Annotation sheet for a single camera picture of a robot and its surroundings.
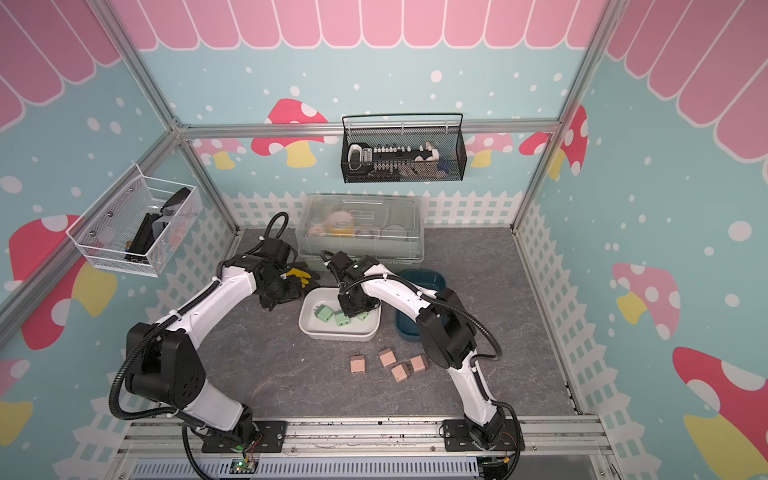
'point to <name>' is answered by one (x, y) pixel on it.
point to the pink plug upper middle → (387, 357)
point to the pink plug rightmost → (417, 363)
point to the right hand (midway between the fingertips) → (354, 310)
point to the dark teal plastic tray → (408, 327)
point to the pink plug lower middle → (400, 372)
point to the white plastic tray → (314, 329)
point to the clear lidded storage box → (387, 229)
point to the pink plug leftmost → (357, 364)
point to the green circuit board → (243, 466)
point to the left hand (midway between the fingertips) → (290, 301)
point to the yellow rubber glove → (303, 276)
